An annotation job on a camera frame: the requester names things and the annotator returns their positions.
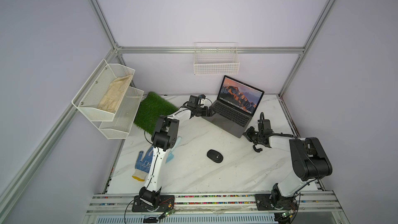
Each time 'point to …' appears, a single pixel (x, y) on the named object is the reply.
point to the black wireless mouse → (215, 156)
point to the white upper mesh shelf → (100, 97)
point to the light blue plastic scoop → (170, 154)
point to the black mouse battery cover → (257, 150)
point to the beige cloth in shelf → (114, 93)
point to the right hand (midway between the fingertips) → (242, 135)
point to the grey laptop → (236, 103)
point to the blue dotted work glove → (143, 165)
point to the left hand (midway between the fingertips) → (210, 114)
